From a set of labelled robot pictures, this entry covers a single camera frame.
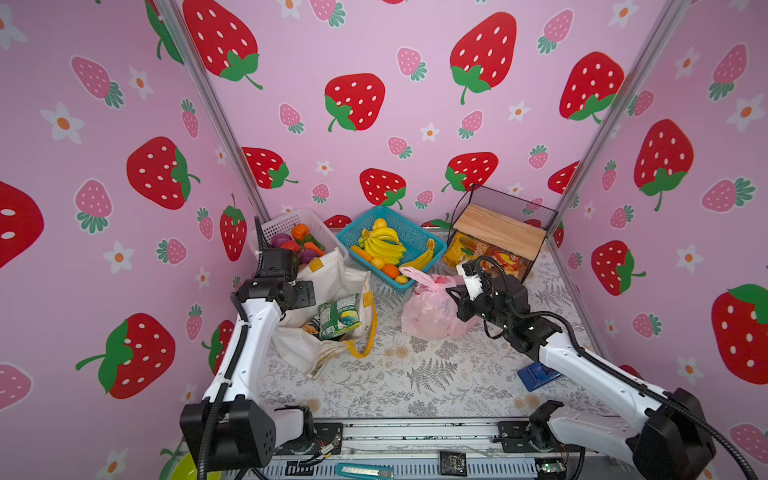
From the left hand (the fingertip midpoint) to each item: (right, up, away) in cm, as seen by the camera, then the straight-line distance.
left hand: (293, 295), depth 81 cm
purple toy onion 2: (-15, +18, +30) cm, 38 cm away
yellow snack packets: (+53, +13, +25) cm, 59 cm away
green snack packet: (+12, -6, +1) cm, 14 cm away
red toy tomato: (-11, +15, +29) cm, 34 cm away
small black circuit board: (+42, -38, -12) cm, 58 cm away
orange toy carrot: (-3, +14, +30) cm, 33 cm away
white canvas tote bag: (+3, -11, -6) cm, 13 cm away
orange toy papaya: (+16, +12, +29) cm, 35 cm away
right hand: (+42, +2, -3) cm, 42 cm away
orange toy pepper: (-10, +21, +34) cm, 41 cm away
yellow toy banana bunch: (+23, +16, +32) cm, 43 cm away
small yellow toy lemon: (+22, +9, +23) cm, 33 cm away
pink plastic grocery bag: (+37, -4, -5) cm, 38 cm away
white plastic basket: (-15, +23, +33) cm, 43 cm away
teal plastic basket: (+35, +18, +34) cm, 52 cm away
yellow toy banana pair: (+38, +9, +27) cm, 48 cm away
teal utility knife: (+21, -41, -11) cm, 47 cm away
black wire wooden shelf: (+60, +22, +21) cm, 67 cm away
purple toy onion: (-4, +12, +26) cm, 28 cm away
